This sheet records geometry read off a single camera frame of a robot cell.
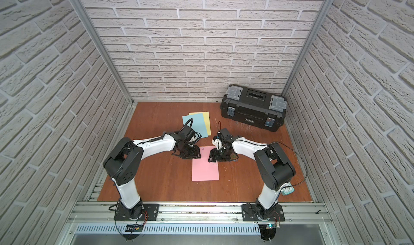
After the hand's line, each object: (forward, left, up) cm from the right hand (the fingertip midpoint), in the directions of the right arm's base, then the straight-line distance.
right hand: (215, 159), depth 90 cm
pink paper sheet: (-5, +8, -2) cm, 9 cm away
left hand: (+2, +9, +1) cm, 9 cm away
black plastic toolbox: (+26, -26, +15) cm, 40 cm away
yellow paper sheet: (+31, +4, -1) cm, 31 cm away
